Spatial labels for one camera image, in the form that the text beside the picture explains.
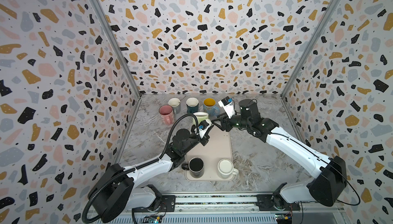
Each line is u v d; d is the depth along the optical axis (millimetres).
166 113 971
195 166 768
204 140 675
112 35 865
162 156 558
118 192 407
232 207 732
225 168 783
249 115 576
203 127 636
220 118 664
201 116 767
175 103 1057
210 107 1003
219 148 694
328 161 428
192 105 1028
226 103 649
